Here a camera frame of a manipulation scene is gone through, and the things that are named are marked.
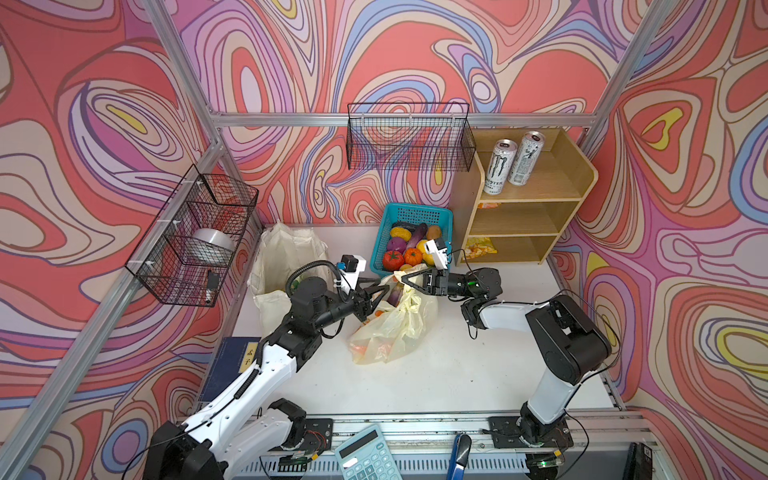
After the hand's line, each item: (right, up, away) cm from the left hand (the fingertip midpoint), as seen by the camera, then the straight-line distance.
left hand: (385, 284), depth 70 cm
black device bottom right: (+59, -41, -2) cm, 72 cm away
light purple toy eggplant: (+12, +14, +41) cm, 45 cm away
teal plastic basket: (+4, +23, +45) cm, 51 cm away
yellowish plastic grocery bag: (+2, -13, +3) cm, 13 cm away
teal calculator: (-4, -40, -1) cm, 40 cm away
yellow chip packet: (+34, +10, +37) cm, 51 cm away
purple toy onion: (+4, +11, +37) cm, 39 cm away
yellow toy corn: (+5, +15, +41) cm, 44 cm away
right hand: (+5, -1, +2) cm, 5 cm away
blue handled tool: (+17, -38, -4) cm, 42 cm away
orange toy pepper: (+9, +6, +32) cm, 34 cm away
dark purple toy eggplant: (+2, -2, -1) cm, 3 cm away
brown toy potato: (+18, +15, +41) cm, 47 cm away
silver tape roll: (-43, +12, +3) cm, 44 cm away
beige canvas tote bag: (-33, +8, +21) cm, 40 cm away
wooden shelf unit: (+41, +27, +16) cm, 51 cm away
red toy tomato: (+2, +5, +31) cm, 32 cm away
